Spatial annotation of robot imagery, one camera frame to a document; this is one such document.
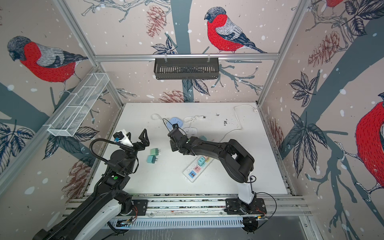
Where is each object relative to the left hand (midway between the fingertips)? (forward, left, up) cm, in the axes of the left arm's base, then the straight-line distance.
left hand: (136, 131), depth 73 cm
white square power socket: (+15, -27, -23) cm, 38 cm away
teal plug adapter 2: (-8, -33, -19) cm, 39 cm away
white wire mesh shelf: (+9, +33, +5) cm, 35 cm away
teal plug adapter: (-4, -3, -23) cm, 24 cm away
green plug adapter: (0, -4, -22) cm, 23 cm away
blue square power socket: (+25, -14, -23) cm, 37 cm away
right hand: (+4, -16, -19) cm, 26 cm away
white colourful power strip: (-12, -29, -23) cm, 39 cm away
